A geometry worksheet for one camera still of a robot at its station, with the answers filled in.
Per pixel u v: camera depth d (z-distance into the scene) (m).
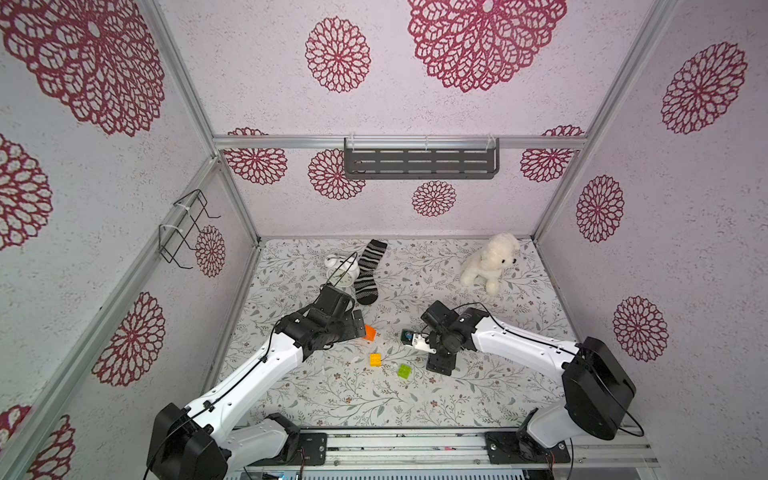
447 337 0.62
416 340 0.76
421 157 0.92
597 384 0.45
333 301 0.60
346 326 0.72
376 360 0.87
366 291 1.04
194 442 0.38
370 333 0.95
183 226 0.78
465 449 0.76
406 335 0.75
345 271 0.97
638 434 0.76
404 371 0.85
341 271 0.98
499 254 0.91
